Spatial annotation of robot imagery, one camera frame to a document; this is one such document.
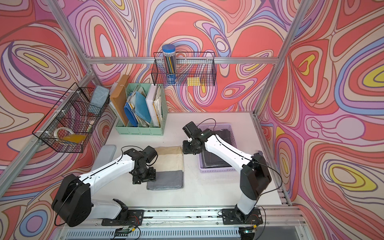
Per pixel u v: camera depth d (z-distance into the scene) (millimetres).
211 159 879
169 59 736
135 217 720
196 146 585
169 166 892
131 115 989
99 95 805
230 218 722
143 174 690
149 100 914
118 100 886
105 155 933
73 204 410
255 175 439
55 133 662
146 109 967
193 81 822
